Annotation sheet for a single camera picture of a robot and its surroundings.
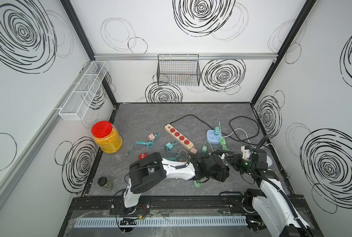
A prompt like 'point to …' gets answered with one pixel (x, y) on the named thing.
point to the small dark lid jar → (103, 182)
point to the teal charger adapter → (168, 146)
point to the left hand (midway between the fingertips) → (227, 176)
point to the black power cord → (241, 127)
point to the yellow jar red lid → (107, 137)
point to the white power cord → (247, 137)
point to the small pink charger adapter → (151, 136)
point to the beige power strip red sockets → (176, 135)
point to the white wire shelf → (77, 101)
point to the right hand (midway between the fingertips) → (227, 159)
